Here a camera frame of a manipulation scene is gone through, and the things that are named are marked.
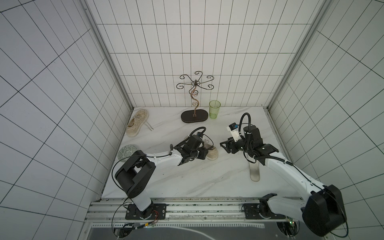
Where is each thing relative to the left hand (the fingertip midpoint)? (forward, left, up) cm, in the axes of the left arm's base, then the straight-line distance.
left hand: (203, 154), depth 88 cm
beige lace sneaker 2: (0, -5, +1) cm, 5 cm away
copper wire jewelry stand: (+34, +5, -4) cm, 35 cm away
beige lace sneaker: (+27, +46, 0) cm, 53 cm away
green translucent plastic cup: (+31, -8, +10) cm, 33 cm away
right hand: (+5, -12, +11) cm, 17 cm away
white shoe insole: (-9, -30, -4) cm, 31 cm away
